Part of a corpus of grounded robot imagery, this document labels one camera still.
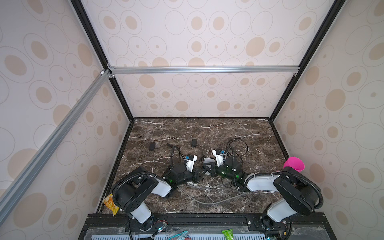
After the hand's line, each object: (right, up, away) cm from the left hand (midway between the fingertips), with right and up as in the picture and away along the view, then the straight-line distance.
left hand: (209, 171), depth 82 cm
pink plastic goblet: (+44, +5, -4) cm, 45 cm away
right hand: (-3, +3, +2) cm, 5 cm away
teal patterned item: (-13, -27, -13) cm, 32 cm away
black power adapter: (-9, +14, +23) cm, 28 cm away
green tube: (+8, -26, -13) cm, 30 cm away
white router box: (+1, +3, +14) cm, 14 cm away
